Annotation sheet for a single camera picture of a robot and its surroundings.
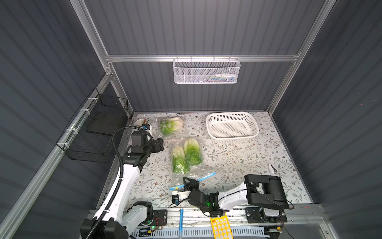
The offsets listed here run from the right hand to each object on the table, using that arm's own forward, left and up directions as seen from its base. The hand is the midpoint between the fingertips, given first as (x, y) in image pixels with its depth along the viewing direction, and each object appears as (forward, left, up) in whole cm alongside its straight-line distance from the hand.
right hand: (186, 177), depth 79 cm
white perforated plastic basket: (+42, -32, -8) cm, 54 cm away
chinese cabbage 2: (+7, +4, +2) cm, 9 cm away
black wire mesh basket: (+12, +47, +20) cm, 52 cm away
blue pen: (-20, +2, -7) cm, 21 cm away
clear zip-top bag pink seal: (+34, +7, -8) cm, 36 cm away
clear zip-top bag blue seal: (+5, -7, -6) cm, 11 cm away
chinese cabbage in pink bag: (+36, +14, 0) cm, 38 cm away
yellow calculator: (-21, -17, -6) cm, 28 cm away
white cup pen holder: (+37, +35, +2) cm, 51 cm away
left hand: (+15, +16, +13) cm, 25 cm away
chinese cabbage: (+15, -3, +1) cm, 16 cm away
